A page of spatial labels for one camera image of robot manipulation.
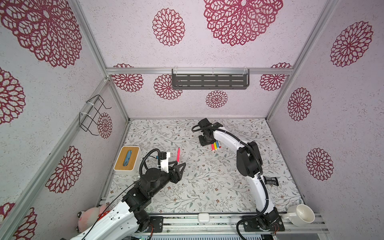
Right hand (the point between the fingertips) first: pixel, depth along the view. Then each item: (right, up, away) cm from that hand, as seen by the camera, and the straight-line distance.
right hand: (204, 139), depth 101 cm
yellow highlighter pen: (+8, -4, +2) cm, 9 cm away
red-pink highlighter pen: (+6, -5, +3) cm, 9 cm away
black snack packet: (+37, -23, -15) cm, 46 cm away
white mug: (+47, -38, -25) cm, 65 cm away
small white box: (-2, -39, -25) cm, 46 cm away
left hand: (-14, -11, -28) cm, 33 cm away
